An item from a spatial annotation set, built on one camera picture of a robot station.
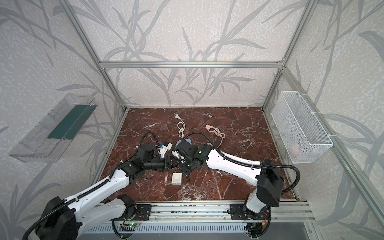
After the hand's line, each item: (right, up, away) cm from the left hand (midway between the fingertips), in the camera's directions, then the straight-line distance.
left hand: (182, 161), depth 74 cm
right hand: (0, -2, +3) cm, 3 cm away
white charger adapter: (-4, -12, +9) cm, 15 cm away
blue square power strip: (-1, +7, +27) cm, 28 cm away
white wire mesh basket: (+51, +12, -13) cm, 54 cm away
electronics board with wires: (-26, -29, -3) cm, 39 cm away
